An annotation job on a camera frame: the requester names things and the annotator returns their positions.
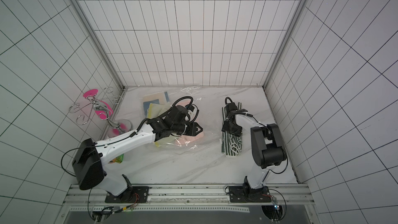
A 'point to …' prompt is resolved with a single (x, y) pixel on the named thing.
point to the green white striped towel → (231, 144)
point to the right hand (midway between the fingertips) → (229, 129)
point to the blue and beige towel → (157, 98)
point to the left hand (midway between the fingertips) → (197, 132)
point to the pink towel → (187, 138)
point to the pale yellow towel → (156, 110)
